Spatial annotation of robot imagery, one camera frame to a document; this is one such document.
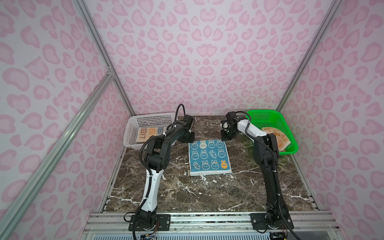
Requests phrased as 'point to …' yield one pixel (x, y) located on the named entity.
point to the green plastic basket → (272, 118)
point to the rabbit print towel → (143, 133)
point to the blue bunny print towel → (209, 157)
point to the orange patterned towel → (283, 141)
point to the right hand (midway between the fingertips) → (224, 137)
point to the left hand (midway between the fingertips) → (192, 138)
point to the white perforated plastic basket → (134, 121)
